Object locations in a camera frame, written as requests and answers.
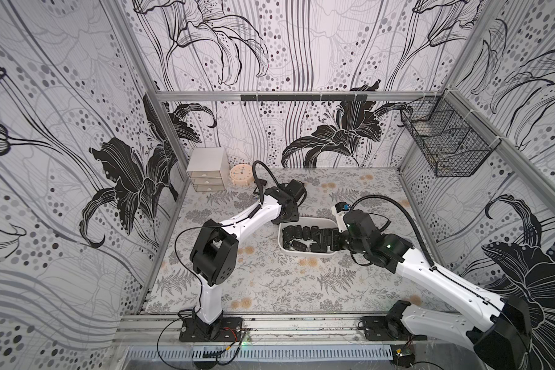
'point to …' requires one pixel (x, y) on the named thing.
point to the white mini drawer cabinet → (208, 169)
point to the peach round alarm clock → (241, 175)
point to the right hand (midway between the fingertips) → (324, 232)
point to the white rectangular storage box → (323, 223)
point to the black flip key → (297, 231)
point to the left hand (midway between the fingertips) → (288, 219)
